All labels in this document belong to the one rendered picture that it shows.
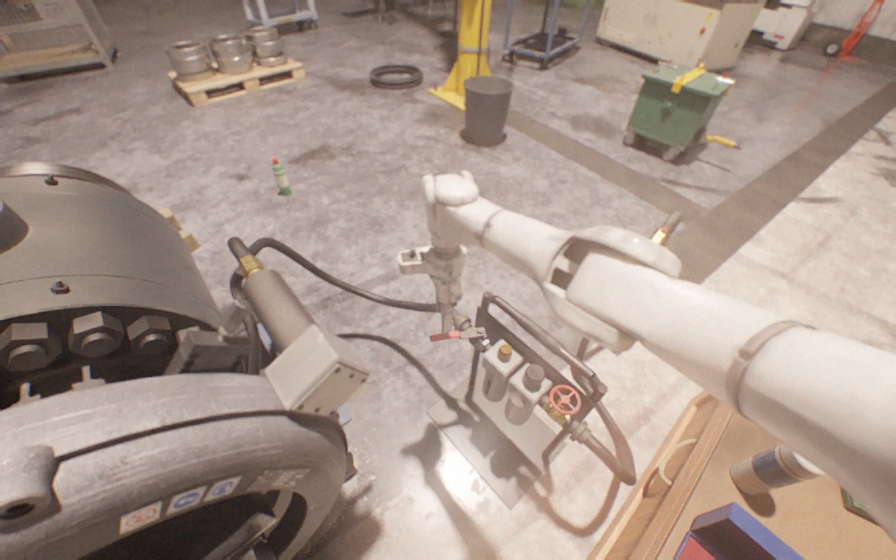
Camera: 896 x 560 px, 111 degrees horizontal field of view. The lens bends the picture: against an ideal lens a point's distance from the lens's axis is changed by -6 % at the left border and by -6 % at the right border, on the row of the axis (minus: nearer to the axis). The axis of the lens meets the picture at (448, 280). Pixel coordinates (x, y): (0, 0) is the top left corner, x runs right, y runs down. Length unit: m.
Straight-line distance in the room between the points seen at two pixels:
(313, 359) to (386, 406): 0.86
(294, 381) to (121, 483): 0.20
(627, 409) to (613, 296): 1.22
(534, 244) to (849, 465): 0.29
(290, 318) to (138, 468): 0.27
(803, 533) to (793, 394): 0.81
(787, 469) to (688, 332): 0.62
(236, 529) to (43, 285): 0.49
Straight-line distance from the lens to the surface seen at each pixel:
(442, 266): 0.66
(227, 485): 0.54
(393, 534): 1.26
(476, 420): 1.33
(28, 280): 0.83
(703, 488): 0.97
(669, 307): 0.31
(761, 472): 0.95
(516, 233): 0.42
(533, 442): 1.34
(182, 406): 0.48
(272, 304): 0.64
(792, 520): 1.07
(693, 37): 5.78
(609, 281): 0.32
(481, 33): 3.61
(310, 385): 0.52
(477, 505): 1.27
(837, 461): 0.27
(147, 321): 0.77
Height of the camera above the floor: 1.25
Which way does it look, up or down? 48 degrees down
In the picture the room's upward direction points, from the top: 2 degrees clockwise
